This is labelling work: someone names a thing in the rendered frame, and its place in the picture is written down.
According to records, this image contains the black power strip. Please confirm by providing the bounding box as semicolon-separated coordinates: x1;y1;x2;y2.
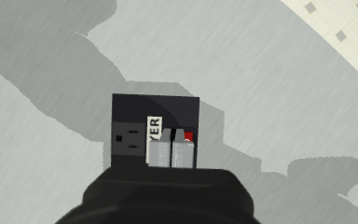
111;93;200;168

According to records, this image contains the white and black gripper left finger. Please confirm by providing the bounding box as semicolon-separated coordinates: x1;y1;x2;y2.
148;128;173;167

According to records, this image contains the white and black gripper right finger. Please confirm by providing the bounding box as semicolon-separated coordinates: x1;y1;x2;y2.
172;129;194;168

